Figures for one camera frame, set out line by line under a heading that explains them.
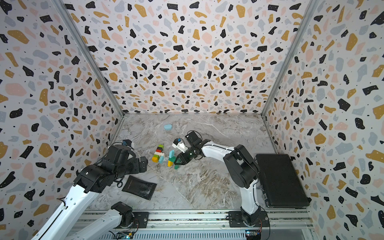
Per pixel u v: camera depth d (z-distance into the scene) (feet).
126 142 2.06
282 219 2.50
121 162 1.75
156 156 3.10
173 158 2.81
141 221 2.41
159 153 3.12
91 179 1.44
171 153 2.81
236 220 2.39
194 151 2.33
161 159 3.08
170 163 2.88
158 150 3.20
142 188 2.74
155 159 3.03
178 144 2.68
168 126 3.71
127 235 2.31
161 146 3.30
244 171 1.65
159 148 3.25
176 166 2.81
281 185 2.61
